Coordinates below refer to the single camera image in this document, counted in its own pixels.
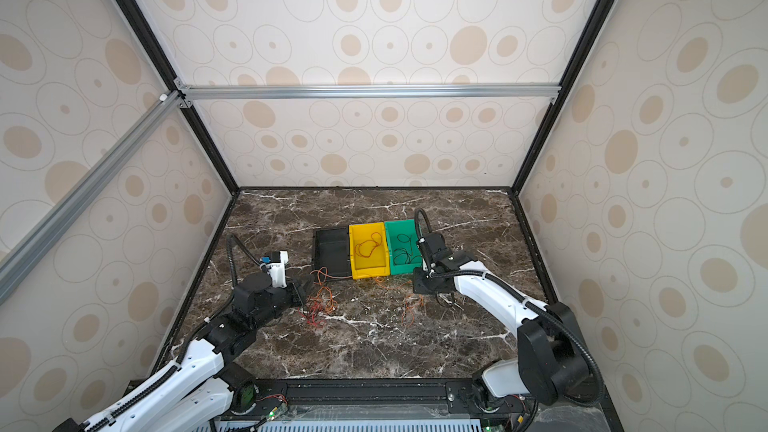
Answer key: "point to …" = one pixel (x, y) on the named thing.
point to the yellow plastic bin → (378, 264)
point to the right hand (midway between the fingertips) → (420, 283)
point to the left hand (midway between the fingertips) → (321, 274)
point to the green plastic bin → (398, 236)
